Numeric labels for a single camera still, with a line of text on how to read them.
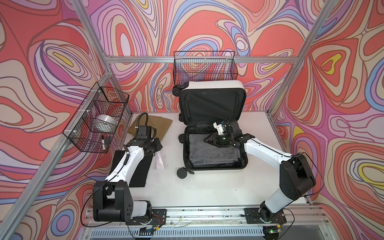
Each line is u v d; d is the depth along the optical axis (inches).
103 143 28.3
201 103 33.0
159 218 28.4
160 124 43.7
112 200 16.2
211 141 30.1
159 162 33.0
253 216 28.9
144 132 26.1
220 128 31.6
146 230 27.7
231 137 27.1
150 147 29.6
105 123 27.6
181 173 33.3
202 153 35.8
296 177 17.6
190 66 37.8
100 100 31.6
